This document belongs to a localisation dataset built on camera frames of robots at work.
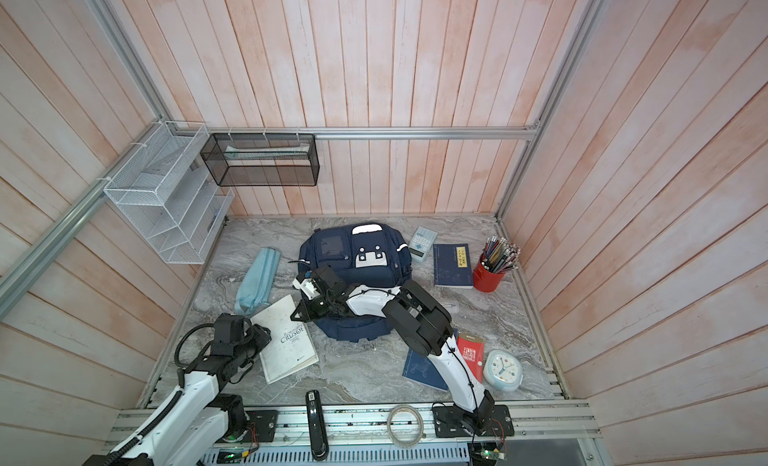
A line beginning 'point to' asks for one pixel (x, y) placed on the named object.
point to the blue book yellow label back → (452, 267)
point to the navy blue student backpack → (367, 255)
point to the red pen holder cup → (485, 279)
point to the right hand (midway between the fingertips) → (291, 320)
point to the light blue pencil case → (257, 279)
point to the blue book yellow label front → (420, 368)
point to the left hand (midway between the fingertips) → (268, 339)
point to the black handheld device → (318, 444)
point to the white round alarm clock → (502, 370)
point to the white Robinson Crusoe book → (291, 347)
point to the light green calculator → (421, 243)
